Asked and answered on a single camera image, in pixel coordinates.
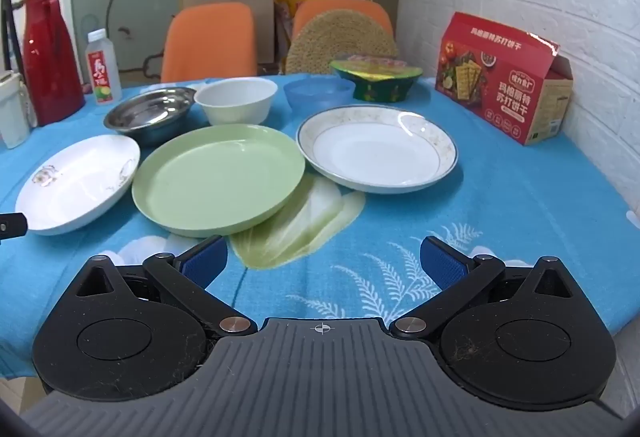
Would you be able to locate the green plastic plate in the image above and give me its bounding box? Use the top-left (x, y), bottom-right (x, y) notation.
top-left (131, 124), bottom-right (306, 238)

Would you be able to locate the yellow snack package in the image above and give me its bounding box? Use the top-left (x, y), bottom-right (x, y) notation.
top-left (274, 0), bottom-right (331, 62)

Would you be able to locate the white travel tumbler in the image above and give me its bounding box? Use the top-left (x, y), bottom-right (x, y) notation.
top-left (0, 71), bottom-right (31, 150)

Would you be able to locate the woven straw cushion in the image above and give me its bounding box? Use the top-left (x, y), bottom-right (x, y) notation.
top-left (285, 9), bottom-right (399, 75)

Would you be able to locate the white plate with figure print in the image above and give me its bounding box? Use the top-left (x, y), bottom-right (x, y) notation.
top-left (15, 134), bottom-right (142, 237)

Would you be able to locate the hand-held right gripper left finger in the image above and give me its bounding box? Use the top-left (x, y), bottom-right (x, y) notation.
top-left (67, 234), bottom-right (259, 336)

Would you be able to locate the red cracker box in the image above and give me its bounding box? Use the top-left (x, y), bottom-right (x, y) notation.
top-left (434, 12), bottom-right (574, 146)

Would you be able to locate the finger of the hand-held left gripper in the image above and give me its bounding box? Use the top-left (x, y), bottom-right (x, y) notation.
top-left (0, 212), bottom-right (29, 239)

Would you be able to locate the stainless steel bowl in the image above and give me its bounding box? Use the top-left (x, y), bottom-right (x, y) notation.
top-left (103, 87), bottom-right (197, 148)

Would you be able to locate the cardboard box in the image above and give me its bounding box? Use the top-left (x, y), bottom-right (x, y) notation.
top-left (181, 0), bottom-right (276, 65)

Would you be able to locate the blue floral tablecloth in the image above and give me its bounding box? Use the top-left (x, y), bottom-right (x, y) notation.
top-left (0, 73), bottom-right (640, 378)

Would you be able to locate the white ceramic bowl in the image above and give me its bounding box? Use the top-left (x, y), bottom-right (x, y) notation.
top-left (194, 78), bottom-right (279, 126)

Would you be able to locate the clear plastic drink bottle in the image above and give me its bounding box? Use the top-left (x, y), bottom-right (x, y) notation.
top-left (85, 29), bottom-right (123, 106)

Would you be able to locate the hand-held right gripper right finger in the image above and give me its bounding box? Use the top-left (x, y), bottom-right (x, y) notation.
top-left (389, 235), bottom-right (588, 340)

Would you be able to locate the orange chair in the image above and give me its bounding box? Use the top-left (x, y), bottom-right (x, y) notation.
top-left (292, 0), bottom-right (396, 42)
top-left (161, 2), bottom-right (258, 82)

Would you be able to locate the white plate with gold rim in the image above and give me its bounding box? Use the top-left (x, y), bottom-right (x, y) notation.
top-left (296, 105), bottom-right (459, 194)

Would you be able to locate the red thermos jug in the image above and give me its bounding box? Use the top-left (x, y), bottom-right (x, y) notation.
top-left (22, 0), bottom-right (86, 128)

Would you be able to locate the blue translucent plastic bowl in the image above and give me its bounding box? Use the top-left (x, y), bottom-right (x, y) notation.
top-left (283, 78), bottom-right (357, 112)

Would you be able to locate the instant noodle bowl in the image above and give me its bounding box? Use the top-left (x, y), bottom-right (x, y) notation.
top-left (329, 53), bottom-right (424, 104)

